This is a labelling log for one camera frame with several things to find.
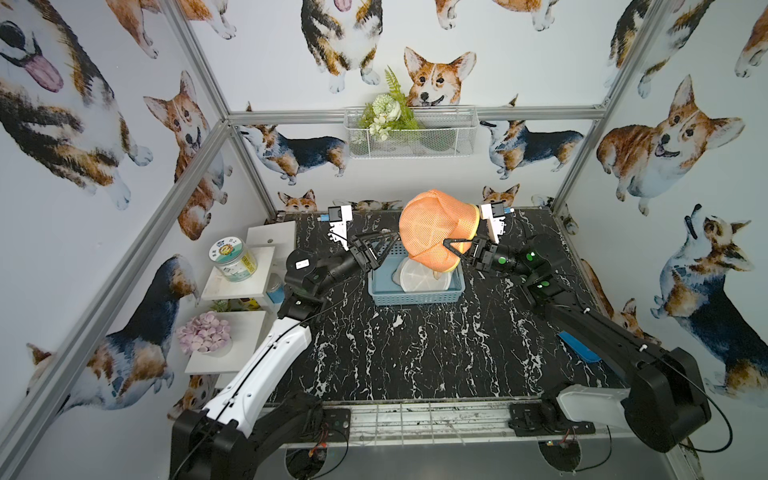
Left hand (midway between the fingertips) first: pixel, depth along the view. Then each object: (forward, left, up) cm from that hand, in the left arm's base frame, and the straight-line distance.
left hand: (392, 230), depth 63 cm
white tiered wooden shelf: (+17, +39, -25) cm, 49 cm away
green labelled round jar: (0, +38, -10) cm, 39 cm away
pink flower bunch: (-16, +40, -14) cm, 45 cm away
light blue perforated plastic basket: (+8, +4, -40) cm, 41 cm away
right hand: (0, -13, -2) cm, 13 cm away
